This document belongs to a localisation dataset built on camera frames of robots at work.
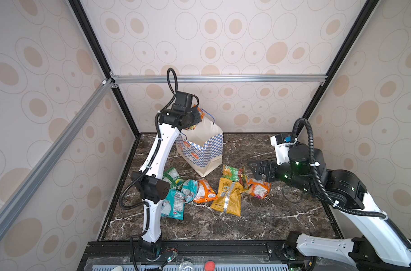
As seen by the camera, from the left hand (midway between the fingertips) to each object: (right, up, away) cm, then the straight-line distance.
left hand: (202, 113), depth 80 cm
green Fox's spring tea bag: (-16, -34, +14) cm, 40 cm away
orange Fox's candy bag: (+1, -39, +6) cm, 39 cm away
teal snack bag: (-7, -37, +6) cm, 38 cm away
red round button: (+3, -64, -12) cm, 65 cm away
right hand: (+22, -21, -21) cm, 37 cm away
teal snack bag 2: (-15, -45, +4) cm, 47 cm away
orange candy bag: (+29, -38, +10) cm, 49 cm away
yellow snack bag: (+13, -41, +5) cm, 44 cm away
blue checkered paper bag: (-1, -16, 0) cm, 16 cm away
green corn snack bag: (+18, -31, +15) cm, 39 cm away
